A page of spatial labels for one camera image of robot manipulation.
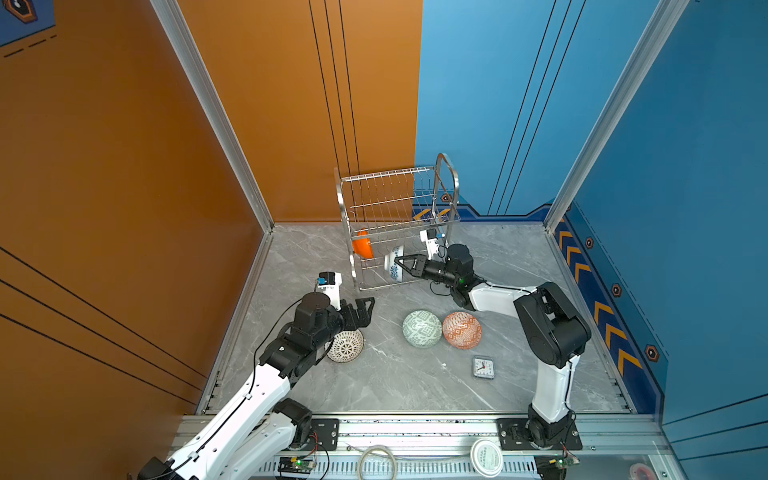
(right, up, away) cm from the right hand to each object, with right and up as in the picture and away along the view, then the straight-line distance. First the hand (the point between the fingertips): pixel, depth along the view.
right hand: (394, 261), depth 86 cm
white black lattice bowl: (-14, -25, +1) cm, 29 cm away
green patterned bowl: (+9, -21, +5) cm, 23 cm away
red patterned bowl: (+21, -21, +4) cm, 30 cm away
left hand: (-8, -9, -9) cm, 16 cm away
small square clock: (+25, -29, -4) cm, 39 cm away
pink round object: (+57, -48, -18) cm, 77 cm away
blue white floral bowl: (0, -3, 0) cm, 3 cm away
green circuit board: (-24, -48, -16) cm, 56 cm away
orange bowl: (-10, +5, +12) cm, 17 cm away
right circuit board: (+40, -47, -16) cm, 64 cm away
